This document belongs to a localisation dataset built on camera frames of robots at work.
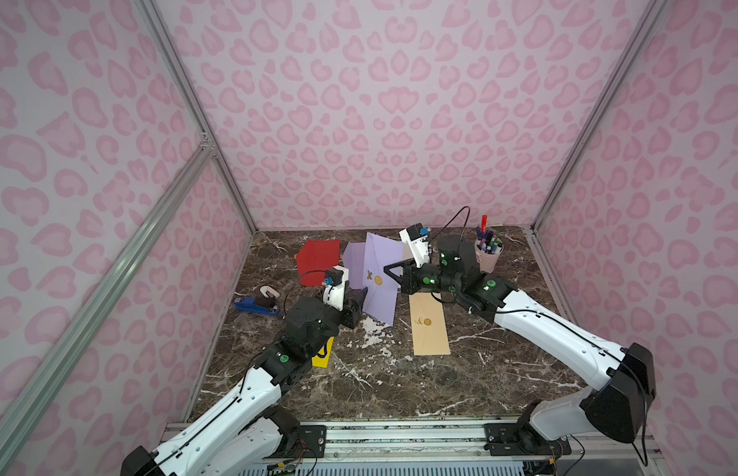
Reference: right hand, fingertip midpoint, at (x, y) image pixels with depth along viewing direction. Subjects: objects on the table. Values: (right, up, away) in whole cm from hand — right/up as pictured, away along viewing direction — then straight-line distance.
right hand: (382, 272), depth 70 cm
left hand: (-6, -3, +2) cm, 7 cm away
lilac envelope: (0, -4, +3) cm, 5 cm away
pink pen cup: (+35, +6, +28) cm, 45 cm away
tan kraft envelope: (+15, -18, +23) cm, 33 cm away
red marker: (+34, +15, +29) cm, 47 cm away
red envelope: (-25, +3, +42) cm, 49 cm away
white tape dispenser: (-38, -9, +30) cm, 49 cm away
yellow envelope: (-17, -27, +16) cm, 36 cm away
